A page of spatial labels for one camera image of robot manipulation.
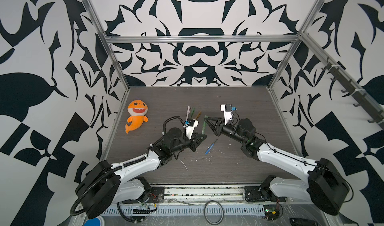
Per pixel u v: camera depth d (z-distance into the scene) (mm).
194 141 670
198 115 1049
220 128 649
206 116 715
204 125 728
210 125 715
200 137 744
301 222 683
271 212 710
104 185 411
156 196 718
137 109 966
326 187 409
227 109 661
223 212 688
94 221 668
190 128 685
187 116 1025
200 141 742
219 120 673
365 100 548
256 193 729
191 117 1023
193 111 1053
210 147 892
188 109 1055
